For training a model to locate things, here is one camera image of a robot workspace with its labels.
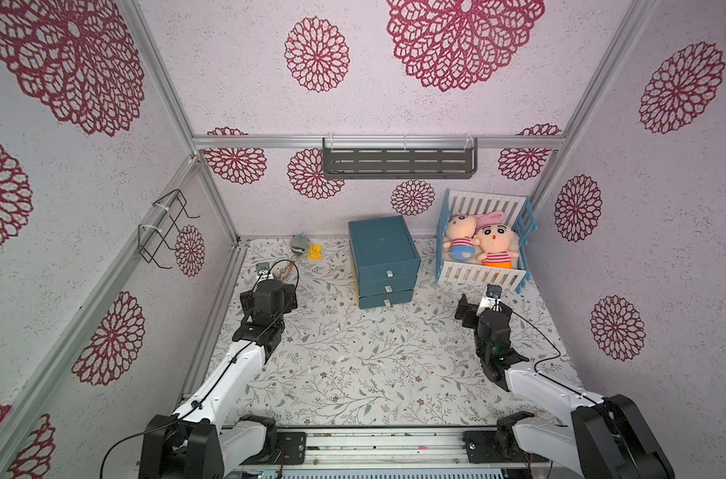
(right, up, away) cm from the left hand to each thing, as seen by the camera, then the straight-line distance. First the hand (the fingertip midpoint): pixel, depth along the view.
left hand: (269, 290), depth 85 cm
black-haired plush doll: (+71, +16, +16) cm, 75 cm away
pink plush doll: (+61, +15, +20) cm, 66 cm away
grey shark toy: (+2, +15, +28) cm, 31 cm away
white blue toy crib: (+86, +25, +27) cm, 93 cm away
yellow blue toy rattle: (-1, +5, +25) cm, 26 cm away
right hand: (+62, -3, +3) cm, 62 cm away
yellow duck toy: (+9, +12, +30) cm, 33 cm away
